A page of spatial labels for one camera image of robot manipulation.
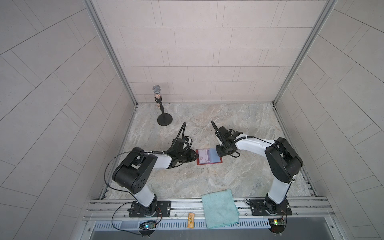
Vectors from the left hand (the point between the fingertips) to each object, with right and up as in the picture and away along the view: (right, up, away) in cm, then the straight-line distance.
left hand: (201, 155), depth 89 cm
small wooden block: (-5, -24, -23) cm, 34 cm away
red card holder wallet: (+4, 0, -2) cm, 5 cm away
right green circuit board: (+35, -27, -21) cm, 49 cm away
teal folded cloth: (+9, -21, -19) cm, 30 cm away
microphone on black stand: (-26, +21, +16) cm, 37 cm away
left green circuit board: (-23, -24, -25) cm, 42 cm away
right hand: (+11, 0, +3) cm, 11 cm away
